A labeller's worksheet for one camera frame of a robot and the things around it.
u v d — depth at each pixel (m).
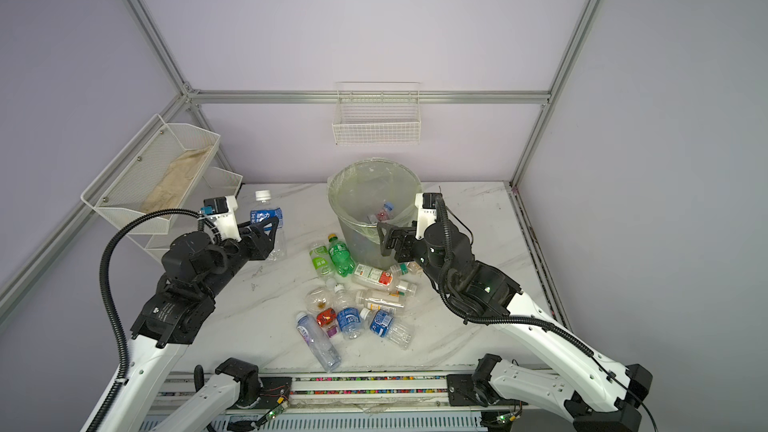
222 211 0.54
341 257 0.95
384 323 0.80
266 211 0.63
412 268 0.93
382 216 0.98
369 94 0.93
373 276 0.88
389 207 0.96
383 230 0.61
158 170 0.82
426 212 0.55
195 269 0.46
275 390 0.73
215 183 1.01
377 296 0.88
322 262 0.92
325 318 0.82
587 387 0.39
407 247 0.56
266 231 0.62
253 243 0.55
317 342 0.78
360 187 0.89
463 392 0.73
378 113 0.95
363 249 0.89
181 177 0.80
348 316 0.80
